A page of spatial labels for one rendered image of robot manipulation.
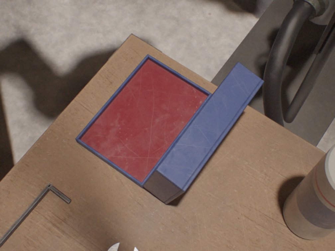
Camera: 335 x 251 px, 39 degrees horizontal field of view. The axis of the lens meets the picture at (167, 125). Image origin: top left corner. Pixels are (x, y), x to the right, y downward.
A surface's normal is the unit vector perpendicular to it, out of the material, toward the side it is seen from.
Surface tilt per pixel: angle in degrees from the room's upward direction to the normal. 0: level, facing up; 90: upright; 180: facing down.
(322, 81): 0
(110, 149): 0
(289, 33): 29
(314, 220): 90
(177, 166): 12
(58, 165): 0
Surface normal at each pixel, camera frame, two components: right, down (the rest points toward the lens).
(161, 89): 0.00, -0.40
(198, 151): 0.18, -0.28
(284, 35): -0.47, -0.08
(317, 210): -0.72, 0.64
